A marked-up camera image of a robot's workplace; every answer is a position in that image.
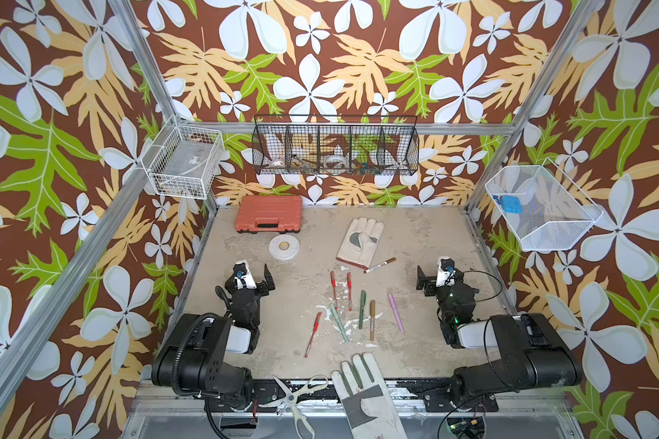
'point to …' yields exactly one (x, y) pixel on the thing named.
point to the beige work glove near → (366, 400)
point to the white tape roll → (284, 247)
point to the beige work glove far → (361, 238)
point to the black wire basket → (336, 144)
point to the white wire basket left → (182, 160)
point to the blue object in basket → (512, 204)
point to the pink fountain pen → (396, 313)
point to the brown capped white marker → (380, 265)
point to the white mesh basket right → (542, 207)
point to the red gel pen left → (315, 328)
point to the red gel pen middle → (333, 283)
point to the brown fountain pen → (372, 308)
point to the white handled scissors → (304, 426)
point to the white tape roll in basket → (336, 161)
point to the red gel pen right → (350, 285)
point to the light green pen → (340, 322)
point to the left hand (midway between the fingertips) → (248, 265)
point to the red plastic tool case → (270, 213)
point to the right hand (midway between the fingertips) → (433, 264)
